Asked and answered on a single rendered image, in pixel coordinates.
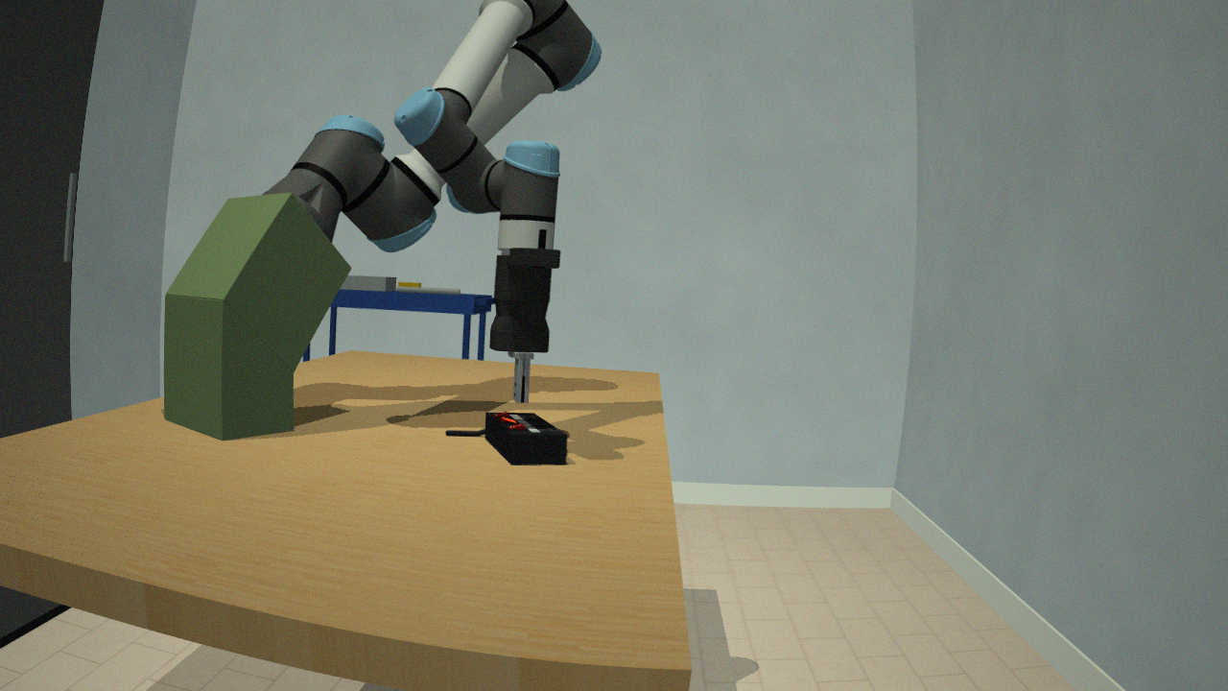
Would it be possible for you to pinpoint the black power strip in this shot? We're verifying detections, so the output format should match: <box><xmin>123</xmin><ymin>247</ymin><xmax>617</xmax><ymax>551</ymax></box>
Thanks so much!
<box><xmin>445</xmin><ymin>412</ymin><xmax>567</xmax><ymax>465</ymax></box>

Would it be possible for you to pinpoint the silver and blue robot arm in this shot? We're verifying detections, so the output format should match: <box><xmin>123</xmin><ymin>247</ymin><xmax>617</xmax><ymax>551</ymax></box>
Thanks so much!
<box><xmin>262</xmin><ymin>0</ymin><xmax>602</xmax><ymax>252</ymax></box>

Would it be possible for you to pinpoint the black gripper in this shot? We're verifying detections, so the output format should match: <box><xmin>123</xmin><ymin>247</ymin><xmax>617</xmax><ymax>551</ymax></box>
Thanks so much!
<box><xmin>489</xmin><ymin>221</ymin><xmax>560</xmax><ymax>403</ymax></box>

